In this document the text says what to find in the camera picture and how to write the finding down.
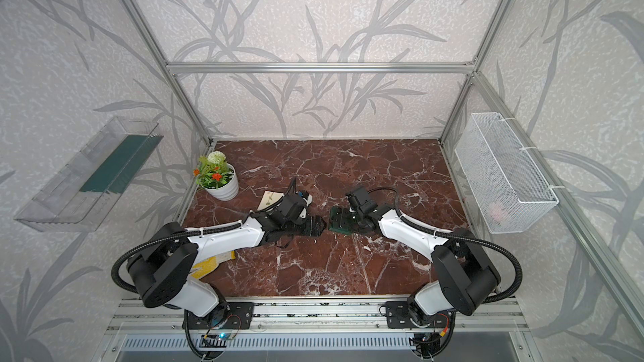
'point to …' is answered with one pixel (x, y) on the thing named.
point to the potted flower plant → (218, 178)
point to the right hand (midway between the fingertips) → (337, 221)
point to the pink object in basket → (497, 211)
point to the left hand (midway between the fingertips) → (319, 226)
